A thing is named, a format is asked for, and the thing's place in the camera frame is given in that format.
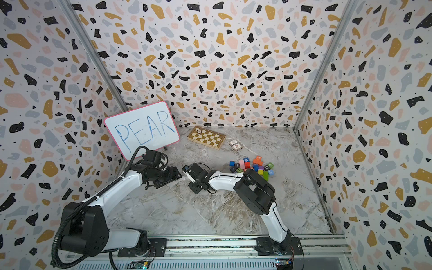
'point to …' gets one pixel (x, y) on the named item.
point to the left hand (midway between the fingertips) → (177, 177)
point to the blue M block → (246, 160)
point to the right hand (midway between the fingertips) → (194, 183)
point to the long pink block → (242, 164)
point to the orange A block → (258, 160)
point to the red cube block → (247, 165)
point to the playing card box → (235, 145)
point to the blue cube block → (232, 163)
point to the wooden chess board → (207, 137)
